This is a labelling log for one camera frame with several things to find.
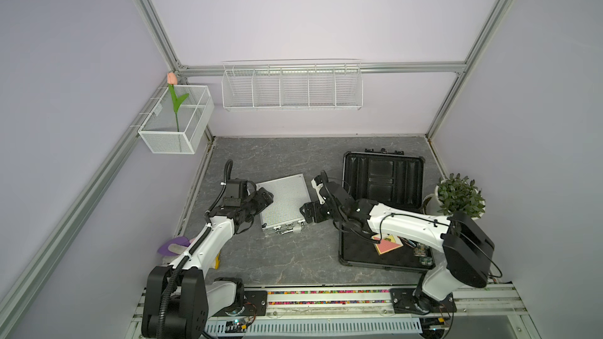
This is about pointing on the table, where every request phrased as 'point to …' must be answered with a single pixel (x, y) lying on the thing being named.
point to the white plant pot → (431, 207)
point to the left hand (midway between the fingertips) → (268, 201)
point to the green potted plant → (458, 195)
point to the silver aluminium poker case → (283, 215)
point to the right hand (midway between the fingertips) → (308, 206)
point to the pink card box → (388, 242)
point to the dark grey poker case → (394, 180)
